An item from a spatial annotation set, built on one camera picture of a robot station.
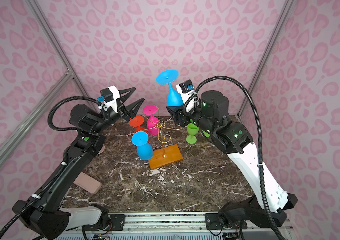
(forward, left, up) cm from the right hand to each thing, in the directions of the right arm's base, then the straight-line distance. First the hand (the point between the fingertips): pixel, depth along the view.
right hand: (174, 102), depth 55 cm
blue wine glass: (-5, +15, -26) cm, 31 cm away
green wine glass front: (+16, -10, -36) cm, 40 cm away
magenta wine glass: (+12, +13, -26) cm, 32 cm away
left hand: (+2, +13, +4) cm, 14 cm away
